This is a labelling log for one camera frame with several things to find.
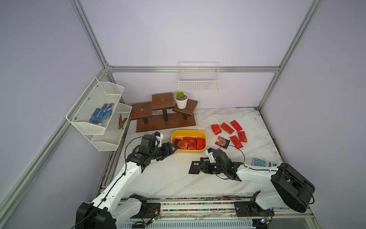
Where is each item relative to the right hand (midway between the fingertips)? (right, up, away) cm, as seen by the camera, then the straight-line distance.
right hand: (200, 169), depth 86 cm
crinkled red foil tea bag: (+14, +24, +20) cm, 34 cm away
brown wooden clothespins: (-53, +29, +10) cm, 61 cm away
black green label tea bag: (-4, 0, +2) cm, 4 cm away
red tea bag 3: (+28, +15, +15) cm, 35 cm away
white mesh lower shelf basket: (-55, +24, +5) cm, 61 cm away
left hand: (-15, +13, -7) cm, 21 cm away
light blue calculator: (+42, +3, +5) cm, 42 cm away
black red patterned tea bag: (+18, +15, +15) cm, 28 cm away
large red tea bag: (+23, +25, +22) cm, 40 cm away
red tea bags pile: (-5, +15, +10) cm, 19 cm away
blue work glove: (-56, +33, -9) cm, 66 cm away
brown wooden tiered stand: (-32, +36, +33) cm, 58 cm away
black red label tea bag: (+4, +5, +6) cm, 9 cm away
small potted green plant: (-12, +46, +10) cm, 48 cm away
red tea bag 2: (+32, +19, +17) cm, 41 cm away
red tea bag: (+31, +27, +25) cm, 48 cm away
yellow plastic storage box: (-12, +21, +17) cm, 30 cm away
